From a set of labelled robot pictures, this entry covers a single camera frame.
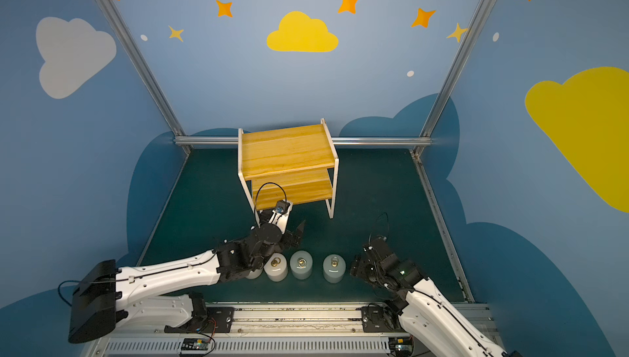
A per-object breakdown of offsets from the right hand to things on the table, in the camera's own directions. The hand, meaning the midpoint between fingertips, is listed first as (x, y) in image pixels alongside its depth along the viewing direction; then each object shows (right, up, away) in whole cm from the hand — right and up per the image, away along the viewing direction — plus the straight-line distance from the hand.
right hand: (360, 266), depth 81 cm
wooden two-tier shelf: (-23, +34, -9) cm, 42 cm away
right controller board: (+11, -21, -8) cm, 25 cm away
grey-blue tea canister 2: (-9, 0, -3) cm, 9 cm away
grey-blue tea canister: (-19, +2, -4) cm, 20 cm away
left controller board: (-51, -20, -9) cm, 55 cm away
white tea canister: (-28, +1, -4) cm, 28 cm away
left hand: (-23, +19, -5) cm, 30 cm away
